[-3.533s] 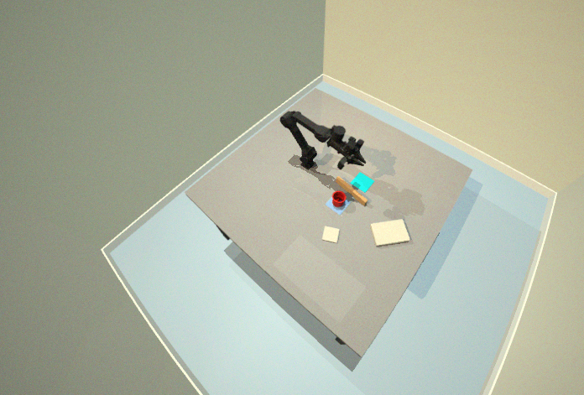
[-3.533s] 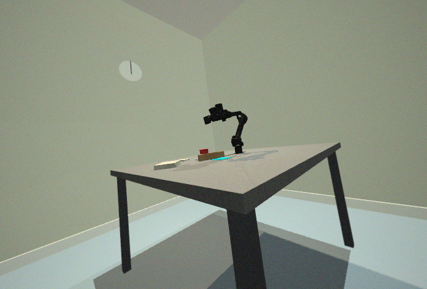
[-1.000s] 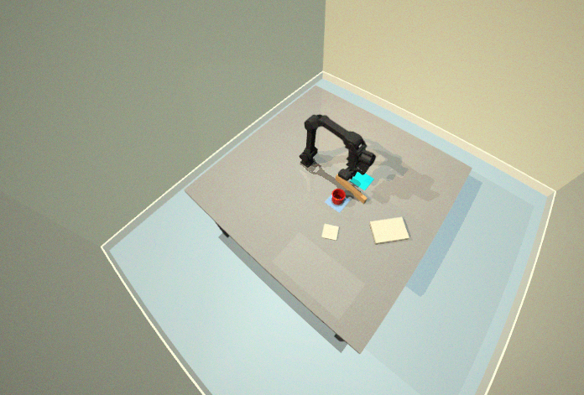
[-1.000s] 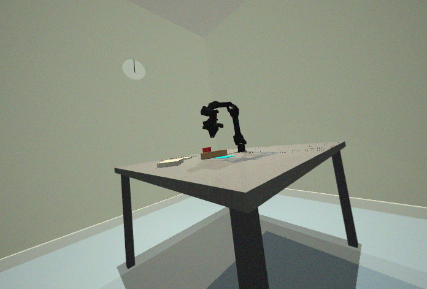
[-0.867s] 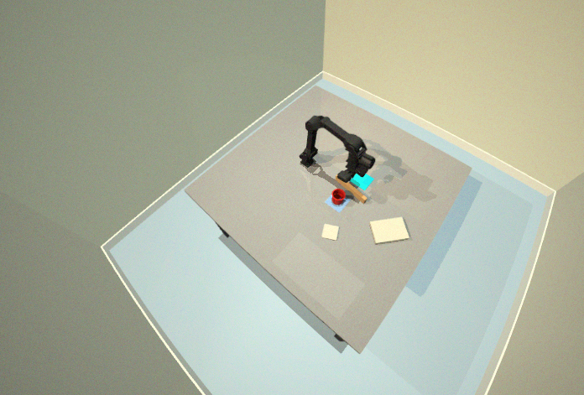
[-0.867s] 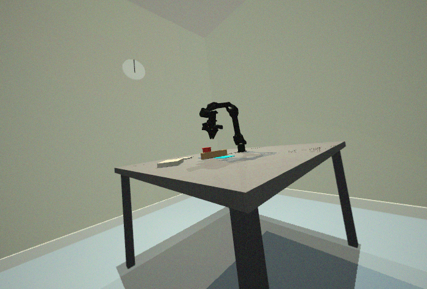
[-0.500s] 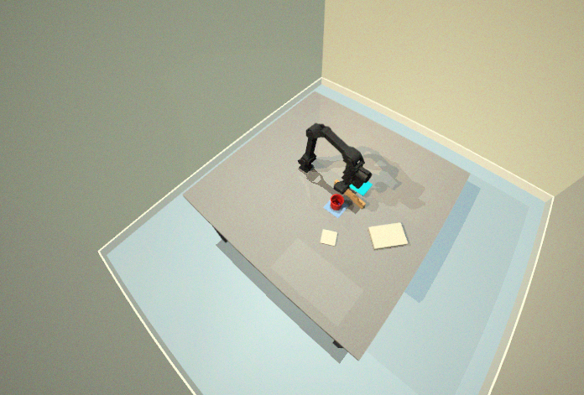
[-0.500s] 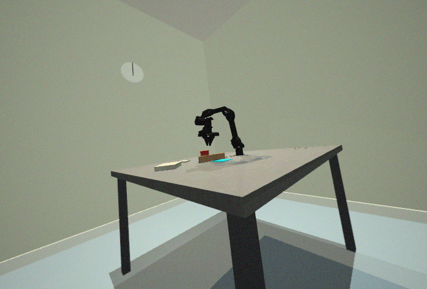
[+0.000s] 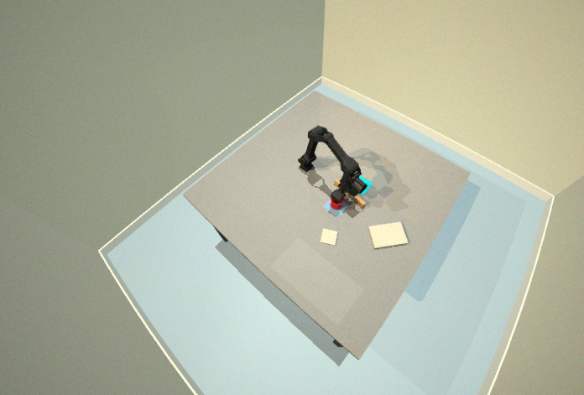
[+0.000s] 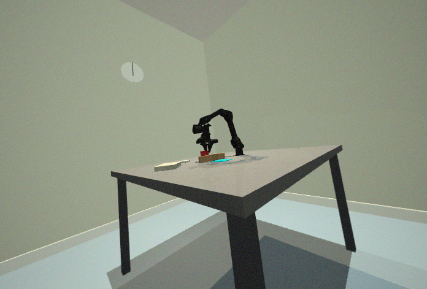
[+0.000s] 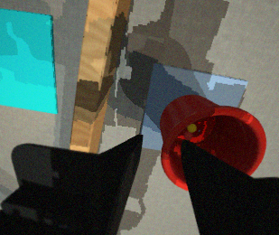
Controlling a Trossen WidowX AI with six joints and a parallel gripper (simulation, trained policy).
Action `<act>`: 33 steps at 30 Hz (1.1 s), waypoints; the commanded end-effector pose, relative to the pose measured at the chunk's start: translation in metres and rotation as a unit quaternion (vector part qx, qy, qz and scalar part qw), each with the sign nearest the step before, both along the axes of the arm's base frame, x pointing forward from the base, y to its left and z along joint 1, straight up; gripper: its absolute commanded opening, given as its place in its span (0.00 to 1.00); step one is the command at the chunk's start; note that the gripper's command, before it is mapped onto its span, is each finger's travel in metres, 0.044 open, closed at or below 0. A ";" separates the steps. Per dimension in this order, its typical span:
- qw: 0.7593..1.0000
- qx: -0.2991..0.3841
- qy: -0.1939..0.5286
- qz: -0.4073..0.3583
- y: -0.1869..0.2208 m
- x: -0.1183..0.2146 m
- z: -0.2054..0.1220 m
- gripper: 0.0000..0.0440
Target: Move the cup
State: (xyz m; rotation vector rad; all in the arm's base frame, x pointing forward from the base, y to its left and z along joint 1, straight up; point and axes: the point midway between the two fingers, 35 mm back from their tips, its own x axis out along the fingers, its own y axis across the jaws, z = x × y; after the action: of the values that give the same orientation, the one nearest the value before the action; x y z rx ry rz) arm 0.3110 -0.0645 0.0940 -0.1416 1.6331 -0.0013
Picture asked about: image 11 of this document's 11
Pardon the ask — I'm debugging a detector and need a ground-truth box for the red translucent cup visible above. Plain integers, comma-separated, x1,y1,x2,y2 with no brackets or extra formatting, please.
160,95,266,191

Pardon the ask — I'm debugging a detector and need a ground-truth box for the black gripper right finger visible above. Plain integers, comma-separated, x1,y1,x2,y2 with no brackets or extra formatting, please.
181,140,279,235

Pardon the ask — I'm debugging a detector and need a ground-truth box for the wooden plank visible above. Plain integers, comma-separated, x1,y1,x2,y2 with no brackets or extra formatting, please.
70,0,131,154

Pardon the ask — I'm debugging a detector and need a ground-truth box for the olive-yellow ball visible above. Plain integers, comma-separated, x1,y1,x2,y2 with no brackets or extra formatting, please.
187,124,197,133

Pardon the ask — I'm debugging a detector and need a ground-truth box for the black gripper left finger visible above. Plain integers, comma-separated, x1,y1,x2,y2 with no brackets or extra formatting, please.
12,135,143,235

